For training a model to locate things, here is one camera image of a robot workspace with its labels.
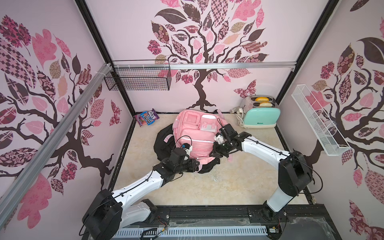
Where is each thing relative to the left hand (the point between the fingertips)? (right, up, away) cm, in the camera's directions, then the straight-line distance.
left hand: (198, 166), depth 80 cm
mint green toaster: (+44, +32, +21) cm, 58 cm away
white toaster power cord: (+32, +33, +32) cm, 56 cm away
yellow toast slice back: (+46, +41, +23) cm, 66 cm away
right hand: (+7, +5, +3) cm, 9 cm away
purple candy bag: (-40, +29, +34) cm, 60 cm away
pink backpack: (0, +21, +18) cm, 28 cm away
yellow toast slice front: (+47, +37, +20) cm, 63 cm away
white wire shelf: (+66, +22, -2) cm, 69 cm away
